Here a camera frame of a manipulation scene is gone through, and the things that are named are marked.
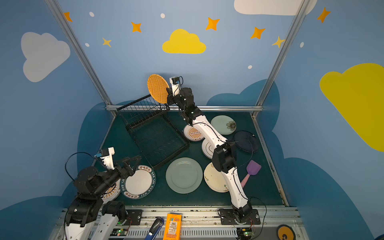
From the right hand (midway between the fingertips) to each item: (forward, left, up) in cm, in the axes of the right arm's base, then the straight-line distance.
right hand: (168, 86), depth 81 cm
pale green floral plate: (+7, -38, -39) cm, 54 cm away
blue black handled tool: (-63, 0, -34) cm, 71 cm away
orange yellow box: (-62, -8, -34) cm, 71 cm away
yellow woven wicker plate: (+4, +8, -4) cm, 10 cm away
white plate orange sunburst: (-3, -13, -39) cm, 41 cm away
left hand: (-39, +10, -12) cm, 42 cm away
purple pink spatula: (-29, -52, -38) cm, 71 cm away
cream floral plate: (-36, -29, -38) cm, 60 cm away
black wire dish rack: (+1, +19, -38) cm, 42 cm away
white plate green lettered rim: (-42, +14, -37) cm, 58 cm away
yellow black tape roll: (-60, -62, -41) cm, 96 cm away
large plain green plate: (-35, -10, -39) cm, 53 cm away
